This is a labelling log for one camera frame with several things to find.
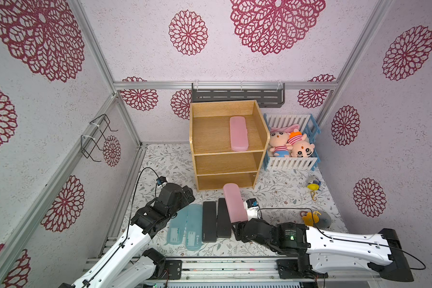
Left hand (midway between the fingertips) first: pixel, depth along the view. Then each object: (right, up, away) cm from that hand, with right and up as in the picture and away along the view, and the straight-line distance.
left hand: (185, 195), depth 77 cm
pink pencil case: (+21, -2, -5) cm, 22 cm away
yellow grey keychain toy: (+65, +1, +18) cm, 68 cm away
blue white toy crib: (+73, +37, +37) cm, 90 cm away
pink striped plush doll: (+50, +28, +26) cm, 62 cm away
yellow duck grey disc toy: (+62, -12, +4) cm, 63 cm away
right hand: (+24, -11, -4) cm, 26 cm away
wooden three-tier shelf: (+19, +24, 0) cm, 30 cm away
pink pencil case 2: (+23, +24, -1) cm, 33 cm away
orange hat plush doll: (+61, +22, +23) cm, 69 cm away
